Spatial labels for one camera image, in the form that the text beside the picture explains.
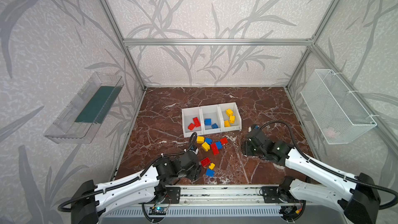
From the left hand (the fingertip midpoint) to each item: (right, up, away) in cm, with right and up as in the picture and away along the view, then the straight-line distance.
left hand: (198, 166), depth 78 cm
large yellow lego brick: (+19, +25, +24) cm, 40 cm away
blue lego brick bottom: (+6, -5, +2) cm, 8 cm away
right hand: (+24, +11, +3) cm, 27 cm away
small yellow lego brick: (+7, -2, +4) cm, 8 cm away
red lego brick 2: (+14, +9, +14) cm, 22 cm away
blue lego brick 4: (+11, +7, +11) cm, 17 cm away
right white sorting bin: (+14, +28, +23) cm, 39 cm away
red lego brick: (-6, +17, +20) cm, 27 cm away
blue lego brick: (+5, +19, +23) cm, 31 cm away
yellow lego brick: (+20, +21, +21) cm, 36 cm away
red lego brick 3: (+3, 0, +5) cm, 6 cm away
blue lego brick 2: (+9, +17, +19) cm, 27 cm away
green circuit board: (-19, -18, -7) cm, 27 cm away
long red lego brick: (-3, +19, +21) cm, 29 cm away
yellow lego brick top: (0, +10, +12) cm, 16 cm away
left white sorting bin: (-8, +24, +23) cm, 34 cm away
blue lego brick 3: (+5, +9, +13) cm, 17 cm away
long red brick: (+9, +6, +9) cm, 14 cm away
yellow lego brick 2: (+17, +19, +20) cm, 32 cm away
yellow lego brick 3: (+4, +7, +10) cm, 13 cm away
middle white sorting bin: (+7, +21, +22) cm, 31 cm away
